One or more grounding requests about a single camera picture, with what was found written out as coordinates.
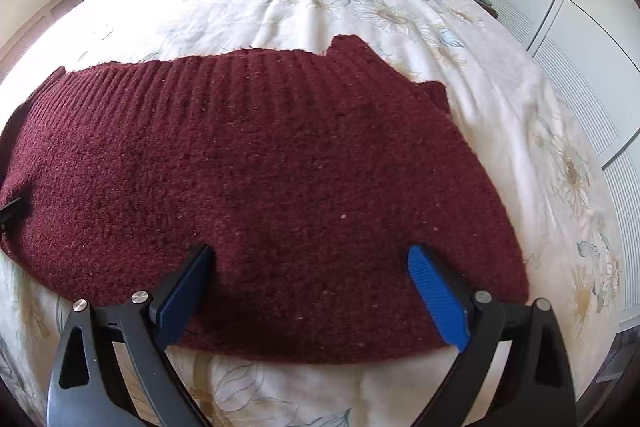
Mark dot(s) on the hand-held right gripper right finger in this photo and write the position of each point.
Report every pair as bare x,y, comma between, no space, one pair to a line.
437,297

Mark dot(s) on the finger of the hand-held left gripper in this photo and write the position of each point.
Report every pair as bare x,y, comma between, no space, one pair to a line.
10,212

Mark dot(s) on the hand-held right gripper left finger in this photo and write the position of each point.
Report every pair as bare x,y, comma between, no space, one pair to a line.
182,297

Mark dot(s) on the maroon knitted sweater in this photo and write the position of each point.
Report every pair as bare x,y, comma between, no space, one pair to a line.
250,157

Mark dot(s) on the wooden nightstand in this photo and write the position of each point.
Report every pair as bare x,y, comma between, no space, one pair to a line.
492,10

